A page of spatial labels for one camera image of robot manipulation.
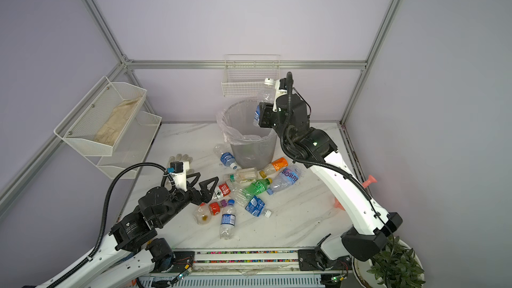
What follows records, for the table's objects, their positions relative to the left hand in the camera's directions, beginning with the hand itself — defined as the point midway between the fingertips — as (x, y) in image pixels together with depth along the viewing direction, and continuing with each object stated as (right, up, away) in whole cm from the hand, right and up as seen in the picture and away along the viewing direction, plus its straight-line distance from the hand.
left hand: (208, 178), depth 68 cm
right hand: (+19, +25, -5) cm, 32 cm away
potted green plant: (+57, -23, -12) cm, 63 cm away
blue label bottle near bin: (+1, +4, +30) cm, 30 cm away
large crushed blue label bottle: (+31, -4, +23) cm, 39 cm away
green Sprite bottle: (+11, -11, +18) cm, 24 cm away
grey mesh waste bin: (+14, +10, +28) cm, 33 cm away
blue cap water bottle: (+4, -23, +13) cm, 27 cm away
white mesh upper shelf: (-47, +19, +10) cm, 52 cm away
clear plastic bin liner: (+7, +22, +25) cm, 35 cm away
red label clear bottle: (+2, -9, +18) cm, 21 cm away
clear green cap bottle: (+10, -4, +28) cm, 30 cm away
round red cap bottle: (-6, -18, +14) cm, 23 cm away
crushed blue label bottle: (+16, -16, +15) cm, 27 cm away
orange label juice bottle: (+24, 0, +28) cm, 37 cm away
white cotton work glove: (-26, +4, +36) cm, 45 cm away
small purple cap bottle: (+2, -14, +18) cm, 23 cm away
